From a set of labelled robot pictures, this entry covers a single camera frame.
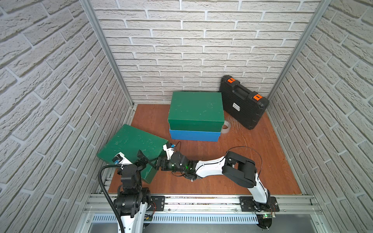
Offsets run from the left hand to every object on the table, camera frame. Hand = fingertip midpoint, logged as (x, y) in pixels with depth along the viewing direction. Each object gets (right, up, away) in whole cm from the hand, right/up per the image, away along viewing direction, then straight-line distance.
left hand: (135, 152), depth 73 cm
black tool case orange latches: (+64, +26, +21) cm, 73 cm away
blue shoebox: (+32, +6, +21) cm, 39 cm away
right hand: (+8, -7, +4) cm, 11 cm away
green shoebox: (-9, +4, +12) cm, 16 cm away
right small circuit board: (+68, -31, -2) cm, 74 cm away
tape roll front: (+55, +9, +30) cm, 63 cm away
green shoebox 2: (+32, +22, +12) cm, 41 cm away
